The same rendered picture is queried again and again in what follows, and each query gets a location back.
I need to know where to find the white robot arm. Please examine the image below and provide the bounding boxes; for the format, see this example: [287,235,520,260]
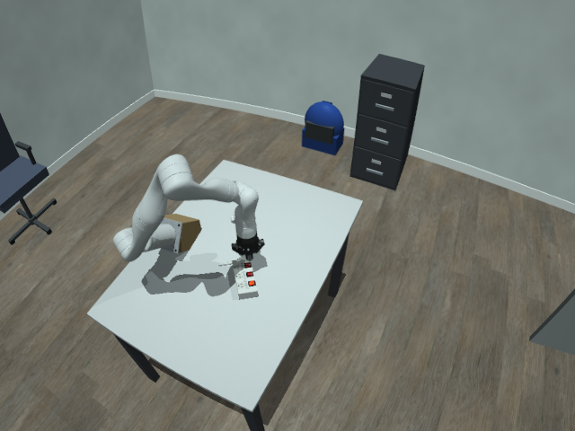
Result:
[113,154,259,262]

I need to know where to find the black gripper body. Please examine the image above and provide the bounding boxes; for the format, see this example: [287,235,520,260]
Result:
[236,234,259,249]

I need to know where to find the white power strip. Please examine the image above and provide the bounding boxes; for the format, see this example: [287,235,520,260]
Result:
[218,257,258,300]

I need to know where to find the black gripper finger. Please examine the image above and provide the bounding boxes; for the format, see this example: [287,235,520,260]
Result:
[231,243,250,261]
[249,239,265,261]

